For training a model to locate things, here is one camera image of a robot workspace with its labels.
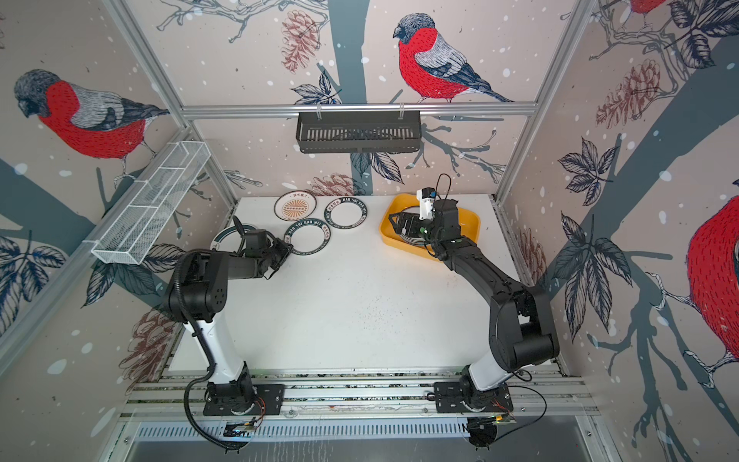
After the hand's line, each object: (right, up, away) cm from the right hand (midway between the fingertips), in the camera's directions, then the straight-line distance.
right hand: (400, 219), depth 87 cm
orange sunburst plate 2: (+4, -5, -8) cm, 10 cm away
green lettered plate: (-20, +3, +28) cm, 35 cm away
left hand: (-38, -9, +16) cm, 42 cm away
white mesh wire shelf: (-70, +5, -9) cm, 71 cm away
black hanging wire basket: (-14, +33, +19) cm, 40 cm away
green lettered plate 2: (-34, -7, +21) cm, 40 cm away
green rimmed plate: (-65, -7, +23) cm, 69 cm away
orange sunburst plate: (-42, +6, +32) cm, 53 cm away
